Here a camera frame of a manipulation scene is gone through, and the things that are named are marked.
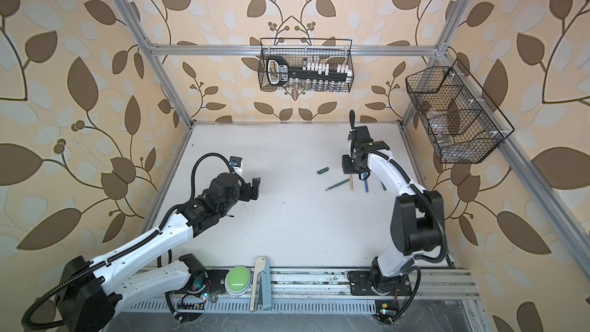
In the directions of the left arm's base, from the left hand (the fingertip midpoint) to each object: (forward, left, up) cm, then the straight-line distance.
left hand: (249, 176), depth 80 cm
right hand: (+8, -38, -7) cm, 39 cm away
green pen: (+8, -34, -18) cm, 40 cm away
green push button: (-30, +1, -16) cm, 34 cm away
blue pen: (+9, -46, -18) cm, 50 cm away
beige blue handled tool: (-26, -6, -15) cm, 30 cm away
